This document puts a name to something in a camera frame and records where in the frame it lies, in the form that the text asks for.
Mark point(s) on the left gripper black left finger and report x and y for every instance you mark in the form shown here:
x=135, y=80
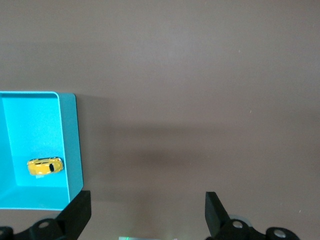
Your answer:
x=72, y=220

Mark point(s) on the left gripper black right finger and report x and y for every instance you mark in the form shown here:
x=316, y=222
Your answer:
x=220, y=225

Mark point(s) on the yellow beetle toy car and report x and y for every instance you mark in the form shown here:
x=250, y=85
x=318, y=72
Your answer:
x=42, y=167

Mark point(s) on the turquoise plastic bin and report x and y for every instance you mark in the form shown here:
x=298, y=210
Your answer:
x=32, y=125

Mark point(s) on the brown table cover sheet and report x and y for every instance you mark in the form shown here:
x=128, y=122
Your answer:
x=175, y=75

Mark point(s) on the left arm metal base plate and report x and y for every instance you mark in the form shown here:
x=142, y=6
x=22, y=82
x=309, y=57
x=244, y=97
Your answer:
x=140, y=238

